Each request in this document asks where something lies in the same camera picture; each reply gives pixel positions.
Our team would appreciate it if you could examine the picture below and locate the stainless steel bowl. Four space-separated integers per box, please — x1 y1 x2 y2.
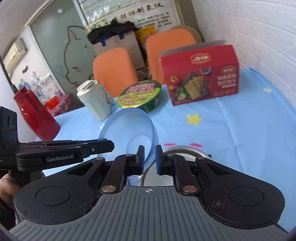
140 145 211 189

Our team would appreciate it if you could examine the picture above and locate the blue plastic bowl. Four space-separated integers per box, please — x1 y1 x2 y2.
98 108 159 170

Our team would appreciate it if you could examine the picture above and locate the person's left hand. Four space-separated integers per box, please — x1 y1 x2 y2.
0 174 22 208

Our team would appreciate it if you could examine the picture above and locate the red thermos jug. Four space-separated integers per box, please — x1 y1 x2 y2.
14 87 60 141

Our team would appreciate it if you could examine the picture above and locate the white travel mug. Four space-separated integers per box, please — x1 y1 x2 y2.
77 80 115 121

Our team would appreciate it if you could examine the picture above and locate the green instant noodle bowl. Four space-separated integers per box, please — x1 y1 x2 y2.
117 80 162 113

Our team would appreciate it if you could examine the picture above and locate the left orange chair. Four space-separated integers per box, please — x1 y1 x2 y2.
93 47 138 97

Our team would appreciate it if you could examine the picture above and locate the orange chair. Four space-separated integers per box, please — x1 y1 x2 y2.
145 28 197 85
93 47 138 97

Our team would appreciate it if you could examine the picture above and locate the blue cartoon tablecloth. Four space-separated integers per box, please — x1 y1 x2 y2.
34 67 296 233

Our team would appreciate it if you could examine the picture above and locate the red cracker box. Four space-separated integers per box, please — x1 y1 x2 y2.
160 40 239 106

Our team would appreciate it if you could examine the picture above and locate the white air conditioner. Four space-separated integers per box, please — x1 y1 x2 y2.
3 38 28 74

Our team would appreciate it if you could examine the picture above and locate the cardboard box blue tape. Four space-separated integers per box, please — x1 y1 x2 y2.
93 30 146 70

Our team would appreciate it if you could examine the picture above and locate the frosted glass cat panel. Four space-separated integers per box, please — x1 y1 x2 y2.
30 1 96 97

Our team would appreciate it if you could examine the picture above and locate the black cloth on box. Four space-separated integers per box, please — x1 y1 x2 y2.
87 20 139 45

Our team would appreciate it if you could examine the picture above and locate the right orange chair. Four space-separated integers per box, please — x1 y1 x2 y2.
145 28 197 85

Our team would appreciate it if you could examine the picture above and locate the yellow snack bag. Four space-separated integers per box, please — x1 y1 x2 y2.
134 25 156 45

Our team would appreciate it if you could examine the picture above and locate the calligraphy poster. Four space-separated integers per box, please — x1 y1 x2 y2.
79 1 181 32

